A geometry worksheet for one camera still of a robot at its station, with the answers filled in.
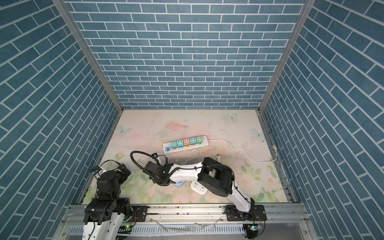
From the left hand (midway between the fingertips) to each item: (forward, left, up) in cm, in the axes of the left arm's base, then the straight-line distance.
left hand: (120, 169), depth 78 cm
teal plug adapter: (+18, -30, -4) cm, 35 cm away
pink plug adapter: (+19, -34, -4) cm, 39 cm away
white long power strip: (+18, -21, -8) cm, 29 cm away
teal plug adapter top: (+16, -26, -3) cm, 31 cm away
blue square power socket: (-5, -31, -9) cm, 33 cm away
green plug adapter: (+20, -42, -3) cm, 47 cm away
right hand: (+2, -15, -9) cm, 18 cm away
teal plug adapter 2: (+19, -38, -3) cm, 43 cm away
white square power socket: (-7, -40, -8) cm, 41 cm away
